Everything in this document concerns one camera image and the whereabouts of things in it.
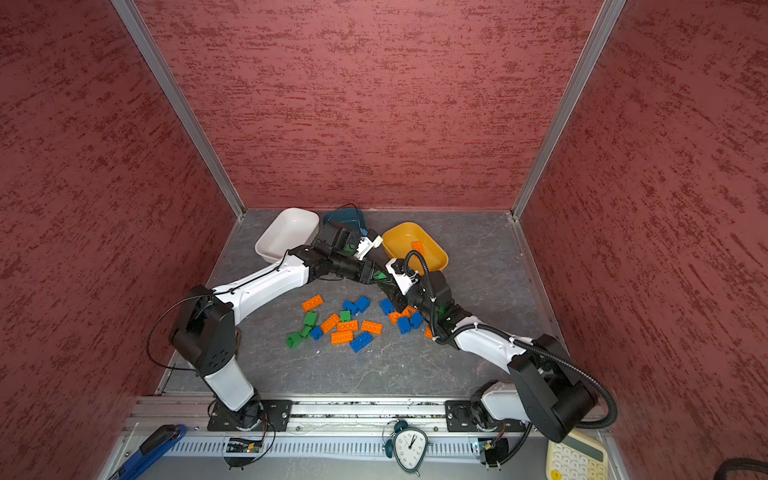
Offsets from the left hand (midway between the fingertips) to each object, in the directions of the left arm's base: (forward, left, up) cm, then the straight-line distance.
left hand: (385, 283), depth 81 cm
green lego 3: (-11, +27, -15) cm, 32 cm away
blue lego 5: (-2, -10, -19) cm, 22 cm away
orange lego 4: (-10, +13, -15) cm, 22 cm away
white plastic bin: (+33, +38, -14) cm, 52 cm away
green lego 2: (-4, +23, -15) cm, 28 cm away
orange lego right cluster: (-2, -3, -16) cm, 17 cm away
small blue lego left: (-9, +20, -14) cm, 27 cm away
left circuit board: (-36, +35, -19) cm, 54 cm away
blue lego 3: (+1, 0, -17) cm, 17 cm away
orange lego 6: (-7, -13, -17) cm, 23 cm away
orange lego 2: (+2, +24, -16) cm, 29 cm away
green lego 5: (-3, +13, -15) cm, 20 cm away
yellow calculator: (-38, -46, -14) cm, 61 cm away
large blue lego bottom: (-11, +7, -15) cm, 20 cm away
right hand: (0, +1, -1) cm, 2 cm away
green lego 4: (-9, +24, -14) cm, 29 cm away
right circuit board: (-37, -28, -17) cm, 49 cm away
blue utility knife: (-36, +52, -14) cm, 65 cm away
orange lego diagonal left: (-5, +17, -16) cm, 24 cm away
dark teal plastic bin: (+36, +14, -12) cm, 41 cm away
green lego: (0, +2, +3) cm, 4 cm away
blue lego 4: (-6, -6, -16) cm, 18 cm away
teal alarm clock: (-36, -6, -12) cm, 39 cm away
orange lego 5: (-6, +4, -16) cm, 18 cm away
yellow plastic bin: (+28, -5, -14) cm, 32 cm away
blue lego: (0, +12, -15) cm, 19 cm away
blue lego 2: (+1, +7, -15) cm, 17 cm away
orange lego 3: (-6, +11, -16) cm, 20 cm away
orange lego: (+26, -11, -16) cm, 32 cm away
